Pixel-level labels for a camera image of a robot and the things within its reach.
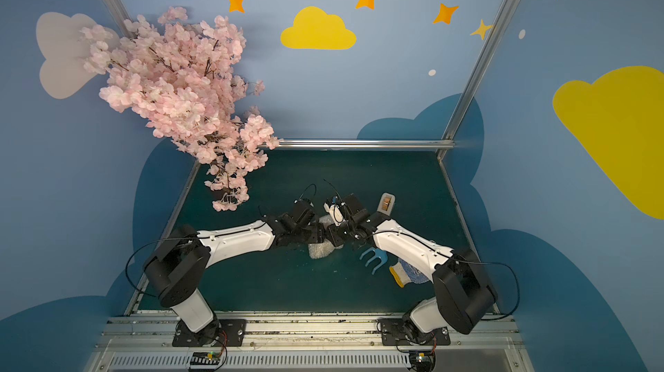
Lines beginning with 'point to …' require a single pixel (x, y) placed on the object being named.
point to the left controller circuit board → (204, 362)
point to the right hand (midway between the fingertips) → (336, 229)
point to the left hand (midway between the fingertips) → (321, 230)
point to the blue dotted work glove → (405, 272)
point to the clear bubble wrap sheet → (320, 249)
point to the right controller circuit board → (422, 362)
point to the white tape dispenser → (386, 203)
